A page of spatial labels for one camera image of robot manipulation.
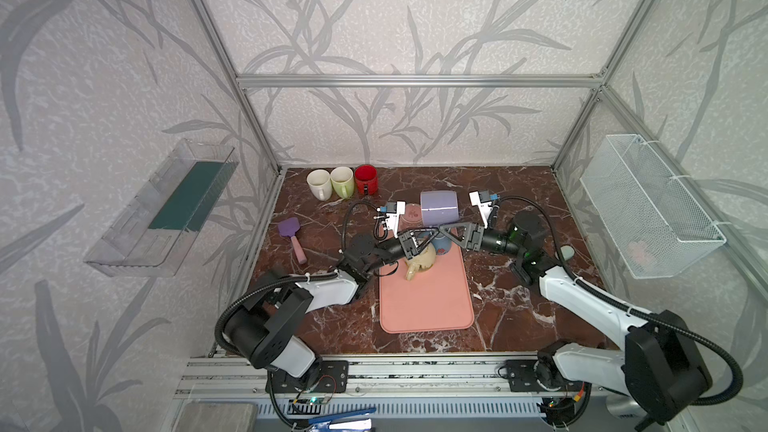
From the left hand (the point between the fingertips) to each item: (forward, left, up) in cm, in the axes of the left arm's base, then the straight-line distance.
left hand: (441, 230), depth 71 cm
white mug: (+30, +39, -19) cm, 52 cm away
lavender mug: (+3, +1, +5) cm, 6 cm away
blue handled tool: (-36, +23, -25) cm, 49 cm away
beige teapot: (0, +3, -19) cm, 20 cm away
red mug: (+34, +23, -20) cm, 46 cm away
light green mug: (+31, +31, -19) cm, 48 cm away
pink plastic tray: (-8, -1, -26) cm, 27 cm away
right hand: (+2, -1, +1) cm, 2 cm away
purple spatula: (+16, +49, -26) cm, 57 cm away
